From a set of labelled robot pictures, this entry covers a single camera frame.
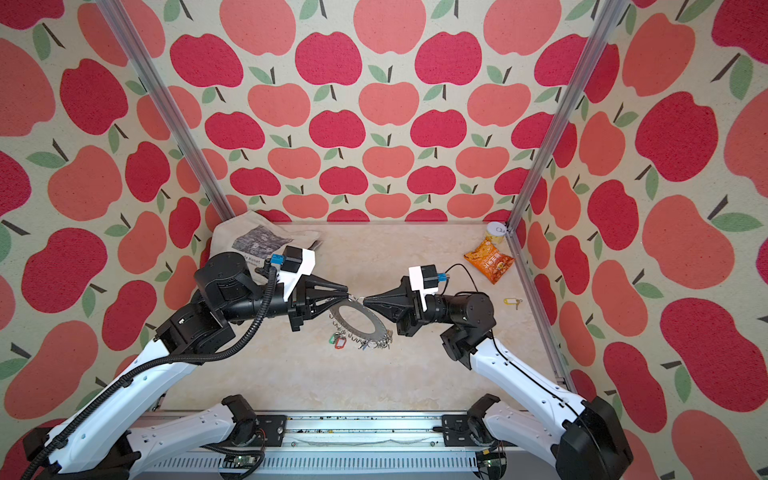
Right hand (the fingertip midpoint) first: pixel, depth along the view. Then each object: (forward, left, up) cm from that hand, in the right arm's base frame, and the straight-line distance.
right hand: (375, 300), depth 54 cm
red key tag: (-1, +9, -18) cm, 20 cm away
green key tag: (-1, +11, -18) cm, 21 cm away
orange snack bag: (+41, -34, -36) cm, 64 cm away
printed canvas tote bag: (+40, +50, -31) cm, 71 cm away
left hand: (-1, +5, +2) cm, 5 cm away
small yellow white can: (+54, -39, -34) cm, 75 cm away
